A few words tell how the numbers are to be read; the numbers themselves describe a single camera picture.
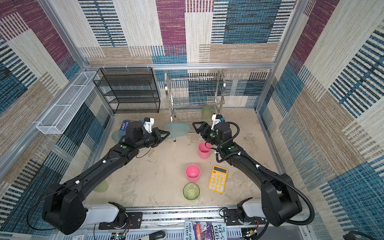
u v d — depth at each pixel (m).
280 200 0.42
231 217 0.73
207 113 1.06
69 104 0.78
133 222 0.73
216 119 0.75
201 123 0.73
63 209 0.40
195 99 1.19
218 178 0.85
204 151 0.87
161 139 0.71
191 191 0.81
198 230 0.69
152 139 0.70
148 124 0.74
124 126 1.08
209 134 0.71
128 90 1.09
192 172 0.86
